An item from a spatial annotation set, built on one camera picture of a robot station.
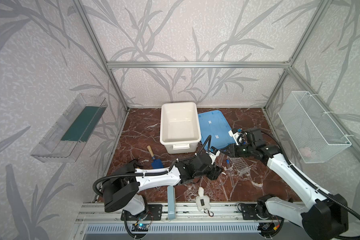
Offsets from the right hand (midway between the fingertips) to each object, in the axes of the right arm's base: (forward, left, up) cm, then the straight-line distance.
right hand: (222, 146), depth 79 cm
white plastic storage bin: (+24, +25, -16) cm, 38 cm away
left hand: (-9, +1, -4) cm, 9 cm away
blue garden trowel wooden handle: (-2, +39, -17) cm, 42 cm away
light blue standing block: (-24, +27, -12) cm, 38 cm away
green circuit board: (-34, +42, -18) cm, 57 cm away
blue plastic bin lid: (+29, -1, -18) cm, 34 cm away
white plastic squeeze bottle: (-24, +11, -13) cm, 29 cm away
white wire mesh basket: (-6, -36, +18) cm, 40 cm away
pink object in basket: (-5, -40, +3) cm, 40 cm away
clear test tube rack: (-4, -11, -16) cm, 20 cm away
